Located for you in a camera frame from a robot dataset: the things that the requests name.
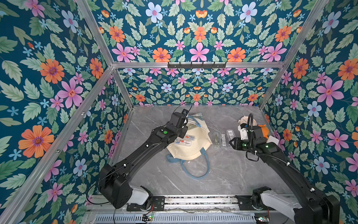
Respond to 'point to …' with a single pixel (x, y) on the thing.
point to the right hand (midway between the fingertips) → (234, 140)
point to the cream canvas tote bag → (194, 141)
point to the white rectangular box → (271, 139)
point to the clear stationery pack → (186, 141)
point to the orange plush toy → (265, 130)
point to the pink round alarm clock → (243, 121)
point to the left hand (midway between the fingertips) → (182, 124)
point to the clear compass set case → (221, 139)
